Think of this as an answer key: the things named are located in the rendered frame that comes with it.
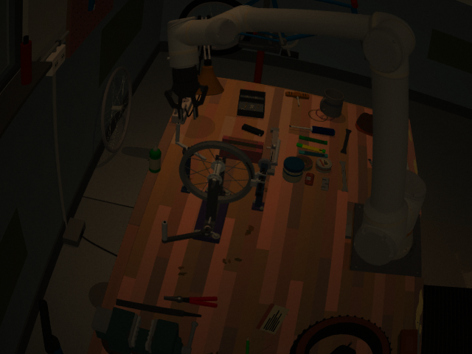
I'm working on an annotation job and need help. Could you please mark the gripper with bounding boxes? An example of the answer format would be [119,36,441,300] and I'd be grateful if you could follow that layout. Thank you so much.
[164,65,209,120]

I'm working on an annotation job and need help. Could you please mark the grey feeler arm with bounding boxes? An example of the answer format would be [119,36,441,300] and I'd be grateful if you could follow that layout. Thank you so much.
[170,97,208,160]

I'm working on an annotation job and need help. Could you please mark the grey crank with round handle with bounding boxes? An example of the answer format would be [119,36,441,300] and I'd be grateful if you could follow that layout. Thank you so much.
[161,219,208,243]

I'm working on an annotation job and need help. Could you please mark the large spoked wheel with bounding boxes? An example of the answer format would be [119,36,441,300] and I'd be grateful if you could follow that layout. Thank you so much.
[100,66,133,153]

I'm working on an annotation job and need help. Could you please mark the small spoked wheel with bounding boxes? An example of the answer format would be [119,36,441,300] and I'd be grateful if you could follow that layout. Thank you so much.
[178,140,256,204]

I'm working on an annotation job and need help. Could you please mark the purple and black truing stand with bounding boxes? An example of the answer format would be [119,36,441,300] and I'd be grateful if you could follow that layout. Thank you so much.
[194,154,231,245]

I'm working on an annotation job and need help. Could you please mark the orange cone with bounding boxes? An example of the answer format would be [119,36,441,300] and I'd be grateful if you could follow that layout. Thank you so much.
[197,58,224,97]

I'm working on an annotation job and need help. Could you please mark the black tray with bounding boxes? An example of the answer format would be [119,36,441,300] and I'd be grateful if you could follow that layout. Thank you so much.
[236,88,267,119]

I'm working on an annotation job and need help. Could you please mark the green bottle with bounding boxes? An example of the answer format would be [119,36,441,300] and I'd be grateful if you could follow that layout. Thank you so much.
[147,147,163,173]

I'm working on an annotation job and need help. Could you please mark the red-brown flat box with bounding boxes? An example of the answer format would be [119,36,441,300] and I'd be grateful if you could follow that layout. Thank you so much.
[221,135,266,156]

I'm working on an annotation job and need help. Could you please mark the small black block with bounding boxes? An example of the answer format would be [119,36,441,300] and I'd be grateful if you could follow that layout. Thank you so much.
[240,123,266,137]

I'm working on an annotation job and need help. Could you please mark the dark red pegboard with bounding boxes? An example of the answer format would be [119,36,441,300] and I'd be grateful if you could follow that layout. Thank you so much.
[66,0,108,60]

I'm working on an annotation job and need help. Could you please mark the blue-lidded round tin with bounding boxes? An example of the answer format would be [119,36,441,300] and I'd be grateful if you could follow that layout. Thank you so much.
[282,156,305,184]

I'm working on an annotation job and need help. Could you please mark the yellow and green marker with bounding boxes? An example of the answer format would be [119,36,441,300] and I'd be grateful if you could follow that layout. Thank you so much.
[296,142,327,153]

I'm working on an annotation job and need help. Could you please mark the white power strip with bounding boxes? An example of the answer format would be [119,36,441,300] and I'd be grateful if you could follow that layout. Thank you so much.
[45,41,68,77]

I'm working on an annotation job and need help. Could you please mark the brown round disc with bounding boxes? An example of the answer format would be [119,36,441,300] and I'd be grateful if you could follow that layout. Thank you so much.
[296,153,315,172]

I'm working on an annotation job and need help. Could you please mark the dark grey pot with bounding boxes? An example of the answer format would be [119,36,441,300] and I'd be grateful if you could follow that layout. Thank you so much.
[319,88,345,119]

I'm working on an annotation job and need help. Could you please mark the red cylinder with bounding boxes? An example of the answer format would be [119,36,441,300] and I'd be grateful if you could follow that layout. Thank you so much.
[20,34,33,86]

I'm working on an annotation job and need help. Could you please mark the black bone-shaped spanner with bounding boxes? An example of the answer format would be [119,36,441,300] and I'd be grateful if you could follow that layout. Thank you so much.
[340,128,353,154]

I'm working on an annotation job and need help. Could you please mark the grey floor box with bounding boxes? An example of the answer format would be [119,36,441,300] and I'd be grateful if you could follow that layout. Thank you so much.
[61,218,87,248]

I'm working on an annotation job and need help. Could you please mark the grey flat wrench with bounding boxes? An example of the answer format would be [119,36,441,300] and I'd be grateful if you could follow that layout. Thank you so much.
[339,160,350,192]

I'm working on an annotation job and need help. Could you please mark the dark red saddle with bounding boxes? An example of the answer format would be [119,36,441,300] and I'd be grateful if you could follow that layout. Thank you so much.
[355,112,375,134]

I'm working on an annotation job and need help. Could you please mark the window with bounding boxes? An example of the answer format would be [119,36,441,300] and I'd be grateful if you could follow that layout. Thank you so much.
[0,0,27,94]

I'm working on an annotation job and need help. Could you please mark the beige printed card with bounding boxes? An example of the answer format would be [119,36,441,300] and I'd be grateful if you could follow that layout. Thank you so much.
[255,303,289,333]

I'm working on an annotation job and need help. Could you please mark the green bench vise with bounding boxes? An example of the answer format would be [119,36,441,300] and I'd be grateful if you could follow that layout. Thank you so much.
[91,307,201,354]

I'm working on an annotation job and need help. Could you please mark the dark green poster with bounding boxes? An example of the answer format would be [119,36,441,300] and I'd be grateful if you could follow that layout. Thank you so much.
[427,28,462,68]

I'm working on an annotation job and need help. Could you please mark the black tyre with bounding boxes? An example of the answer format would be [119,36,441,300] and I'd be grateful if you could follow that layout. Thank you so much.
[288,314,390,354]

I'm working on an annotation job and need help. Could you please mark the dark red box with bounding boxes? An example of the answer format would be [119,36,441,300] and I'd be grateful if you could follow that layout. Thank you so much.
[399,328,419,354]

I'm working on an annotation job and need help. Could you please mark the black ribbed crate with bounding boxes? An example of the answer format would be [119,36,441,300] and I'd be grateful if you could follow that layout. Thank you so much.
[421,284,472,354]

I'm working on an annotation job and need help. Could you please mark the red repair stand post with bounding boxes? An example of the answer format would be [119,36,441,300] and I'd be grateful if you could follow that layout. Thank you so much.
[254,49,265,84]

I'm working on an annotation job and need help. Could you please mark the white cable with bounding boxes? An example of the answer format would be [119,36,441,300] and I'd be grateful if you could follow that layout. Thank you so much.
[52,72,70,223]

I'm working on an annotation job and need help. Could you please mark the blue-handled screwdriver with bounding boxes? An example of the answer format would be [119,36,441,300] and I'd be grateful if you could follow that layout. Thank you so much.
[288,124,336,137]

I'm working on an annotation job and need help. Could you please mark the red-handled pliers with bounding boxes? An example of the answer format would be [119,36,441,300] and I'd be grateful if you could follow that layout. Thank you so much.
[163,294,219,308]

